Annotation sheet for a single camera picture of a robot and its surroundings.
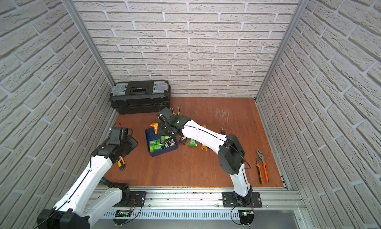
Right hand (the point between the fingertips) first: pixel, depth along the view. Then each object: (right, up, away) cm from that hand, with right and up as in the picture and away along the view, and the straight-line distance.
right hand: (161, 129), depth 82 cm
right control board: (+44, -41, -13) cm, 61 cm away
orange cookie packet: (+24, -12, +10) cm, 29 cm away
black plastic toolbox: (-18, +21, +15) cm, 31 cm away
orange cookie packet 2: (-3, +3, -1) cm, 4 cm away
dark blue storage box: (-11, -6, +17) cm, 22 cm away
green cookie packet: (+17, -9, +10) cm, 22 cm away
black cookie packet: (+11, -8, +12) cm, 18 cm away
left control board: (-18, -41, -10) cm, 46 cm away
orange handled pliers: (+59, -17, +5) cm, 62 cm away
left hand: (-14, -5, -1) cm, 15 cm away
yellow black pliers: (+6, +10, +28) cm, 30 cm away
